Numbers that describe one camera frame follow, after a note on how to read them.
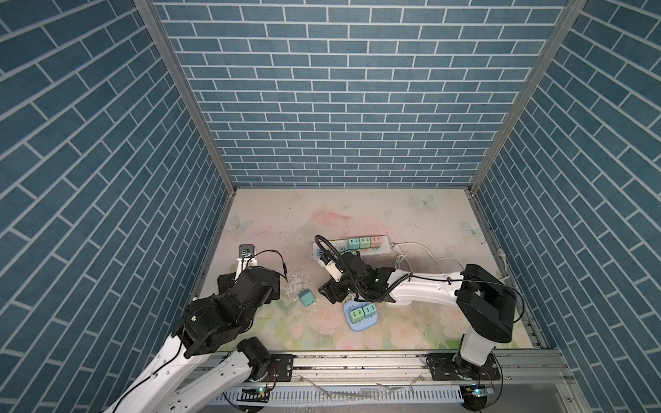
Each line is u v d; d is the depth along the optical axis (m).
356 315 0.77
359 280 0.64
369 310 0.77
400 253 0.98
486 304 0.47
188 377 0.43
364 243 0.94
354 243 0.94
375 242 0.94
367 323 0.80
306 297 0.86
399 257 0.96
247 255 0.56
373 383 0.72
